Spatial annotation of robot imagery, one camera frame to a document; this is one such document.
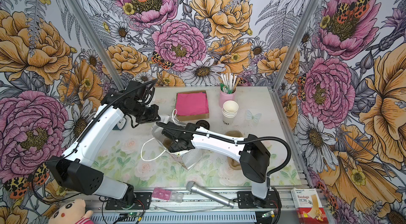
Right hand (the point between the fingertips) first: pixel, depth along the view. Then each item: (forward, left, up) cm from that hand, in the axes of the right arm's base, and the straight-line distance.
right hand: (184, 151), depth 79 cm
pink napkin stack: (+37, -1, -8) cm, 37 cm away
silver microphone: (-14, -4, -7) cm, 16 cm away
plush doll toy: (-23, +45, -3) cm, 51 cm away
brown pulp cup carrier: (-3, -25, -10) cm, 27 cm away
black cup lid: (+21, -9, -8) cm, 25 cm away
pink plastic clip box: (-17, +8, -9) cm, 21 cm away
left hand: (+9, +11, +12) cm, 19 cm away
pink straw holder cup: (+33, -24, +6) cm, 42 cm away
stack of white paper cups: (+21, -24, +4) cm, 33 cm away
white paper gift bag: (-5, -2, +3) cm, 6 cm away
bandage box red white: (-24, -55, -8) cm, 60 cm away
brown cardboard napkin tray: (+27, -10, -8) cm, 30 cm away
